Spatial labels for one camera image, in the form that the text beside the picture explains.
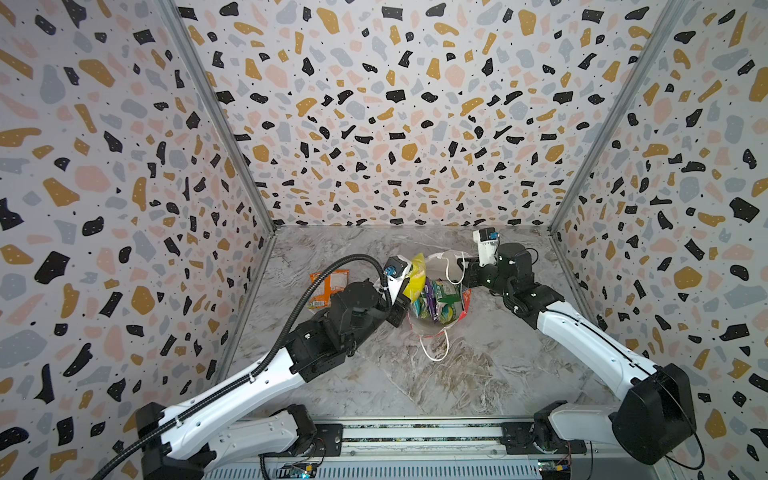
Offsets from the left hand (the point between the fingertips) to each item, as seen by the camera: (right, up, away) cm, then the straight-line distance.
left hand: (407, 275), depth 64 cm
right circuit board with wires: (+36, -47, +8) cm, 60 cm away
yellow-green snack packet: (+2, -1, +3) cm, 4 cm away
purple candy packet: (+7, -8, +24) cm, 26 cm away
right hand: (+13, +4, +15) cm, 20 cm away
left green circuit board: (-25, -46, +7) cm, 53 cm away
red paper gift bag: (+7, -15, +8) cm, 18 cm away
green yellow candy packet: (+4, -11, +24) cm, 27 cm away
